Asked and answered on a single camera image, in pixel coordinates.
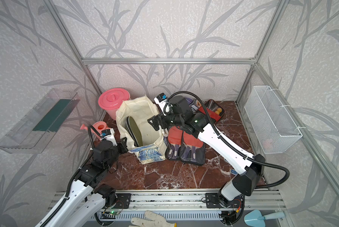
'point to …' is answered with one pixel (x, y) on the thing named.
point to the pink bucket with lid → (110, 100)
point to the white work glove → (151, 219)
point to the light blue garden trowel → (254, 218)
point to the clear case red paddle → (173, 142)
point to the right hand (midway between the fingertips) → (155, 115)
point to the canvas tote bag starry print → (142, 109)
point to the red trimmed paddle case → (212, 109)
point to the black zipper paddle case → (192, 150)
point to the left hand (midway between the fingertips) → (127, 138)
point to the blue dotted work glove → (233, 171)
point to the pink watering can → (98, 126)
